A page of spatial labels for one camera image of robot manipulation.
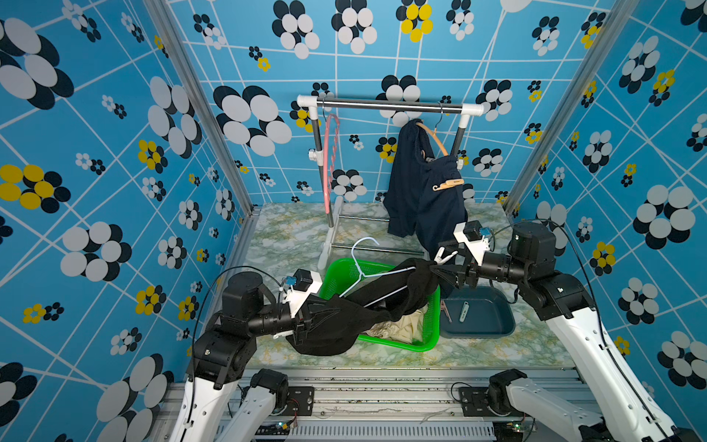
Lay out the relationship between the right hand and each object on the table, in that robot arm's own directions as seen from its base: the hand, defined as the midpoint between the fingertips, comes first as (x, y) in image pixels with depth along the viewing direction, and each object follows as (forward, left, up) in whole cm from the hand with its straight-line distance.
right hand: (442, 252), depth 64 cm
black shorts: (-7, +9, -6) cm, 13 cm away
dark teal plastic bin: (+1, -19, -35) cm, 40 cm away
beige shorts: (-7, +5, -30) cm, 31 cm away
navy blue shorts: (+30, +2, -14) cm, 33 cm away
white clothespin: (-1, +1, -1) cm, 1 cm away
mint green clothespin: (0, -14, -32) cm, 35 cm away
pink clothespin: (+2, -8, -33) cm, 34 cm away
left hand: (-12, +24, -2) cm, 27 cm away
